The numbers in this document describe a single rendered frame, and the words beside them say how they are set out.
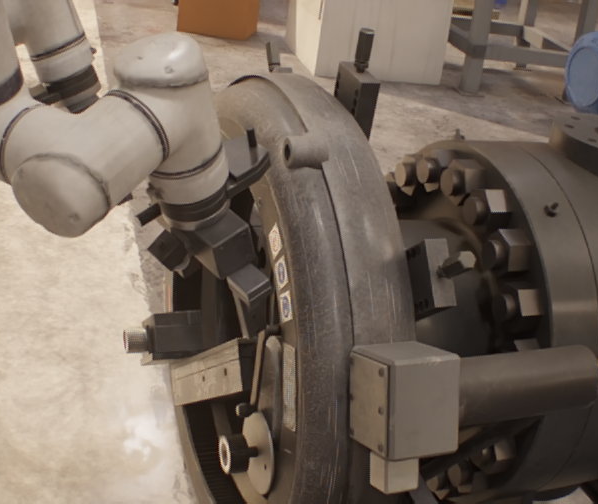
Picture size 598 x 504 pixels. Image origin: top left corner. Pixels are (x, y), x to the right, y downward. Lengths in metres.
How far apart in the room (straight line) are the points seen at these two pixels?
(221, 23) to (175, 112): 4.86
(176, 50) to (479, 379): 0.46
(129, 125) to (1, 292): 1.88
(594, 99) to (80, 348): 1.42
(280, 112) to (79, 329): 1.46
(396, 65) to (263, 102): 4.06
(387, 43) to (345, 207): 4.17
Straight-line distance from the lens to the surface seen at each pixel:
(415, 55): 5.29
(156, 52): 0.91
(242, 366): 1.23
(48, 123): 0.89
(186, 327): 1.49
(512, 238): 1.31
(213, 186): 0.98
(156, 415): 2.24
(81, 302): 2.68
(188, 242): 1.04
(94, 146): 0.85
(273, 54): 1.54
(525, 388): 1.05
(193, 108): 0.91
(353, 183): 1.10
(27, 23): 1.32
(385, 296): 1.06
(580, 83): 1.78
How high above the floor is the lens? 1.32
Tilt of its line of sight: 26 degrees down
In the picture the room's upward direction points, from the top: 8 degrees clockwise
